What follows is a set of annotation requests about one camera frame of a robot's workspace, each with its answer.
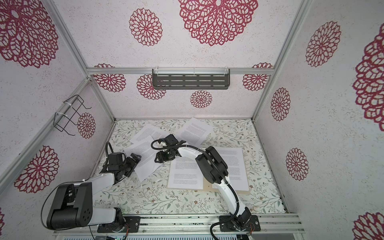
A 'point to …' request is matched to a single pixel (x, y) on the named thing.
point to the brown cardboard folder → (210, 188)
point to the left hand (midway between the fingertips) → (138, 163)
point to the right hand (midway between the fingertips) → (158, 157)
